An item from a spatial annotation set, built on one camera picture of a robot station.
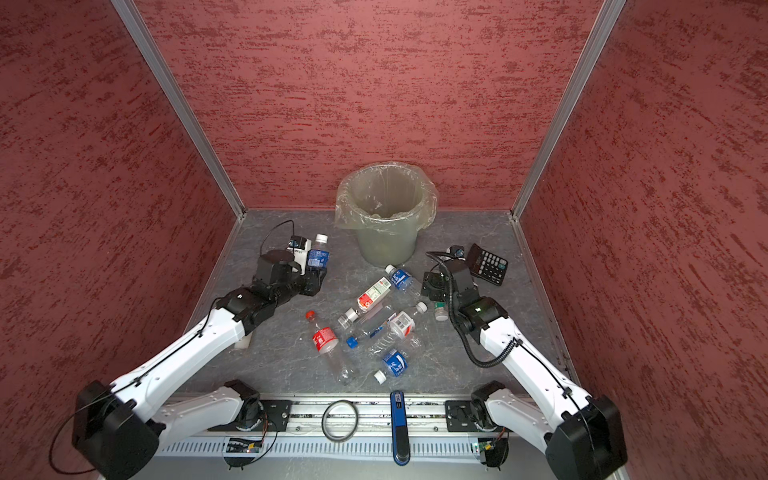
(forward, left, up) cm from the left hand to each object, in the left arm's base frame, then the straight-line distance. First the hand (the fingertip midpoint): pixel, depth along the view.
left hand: (317, 274), depth 81 cm
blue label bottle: (+6, -24, -13) cm, 28 cm away
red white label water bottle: (-9, -24, -12) cm, 28 cm away
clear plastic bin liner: (+33, -18, -1) cm, 38 cm away
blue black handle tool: (-34, -23, -16) cm, 44 cm away
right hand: (-1, -33, -2) cm, 33 cm away
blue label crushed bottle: (-20, -22, -12) cm, 32 cm away
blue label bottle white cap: (+2, -1, +7) cm, 7 cm away
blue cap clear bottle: (-10, -15, -13) cm, 22 cm away
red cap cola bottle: (-14, -3, -13) cm, 19 cm away
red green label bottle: (-1, -13, -13) cm, 18 cm away
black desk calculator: (+15, -54, -17) cm, 58 cm away
